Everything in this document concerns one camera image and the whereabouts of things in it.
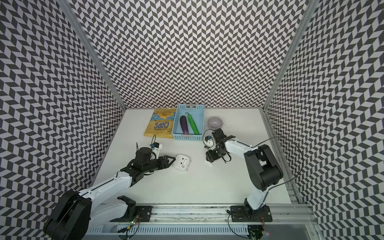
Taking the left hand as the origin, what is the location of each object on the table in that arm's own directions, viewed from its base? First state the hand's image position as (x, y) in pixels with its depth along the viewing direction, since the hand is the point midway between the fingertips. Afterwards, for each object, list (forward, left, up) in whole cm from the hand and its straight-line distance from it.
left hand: (171, 161), depth 85 cm
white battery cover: (+2, -21, -7) cm, 23 cm away
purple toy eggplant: (+29, -5, -3) cm, 29 cm away
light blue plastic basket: (+43, -14, -4) cm, 45 cm away
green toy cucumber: (+31, -11, -5) cm, 33 cm away
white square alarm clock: (0, -6, -3) cm, 6 cm away
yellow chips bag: (+32, +12, -4) cm, 34 cm away
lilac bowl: (+30, -27, -2) cm, 41 cm away
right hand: (+4, -24, -6) cm, 25 cm away
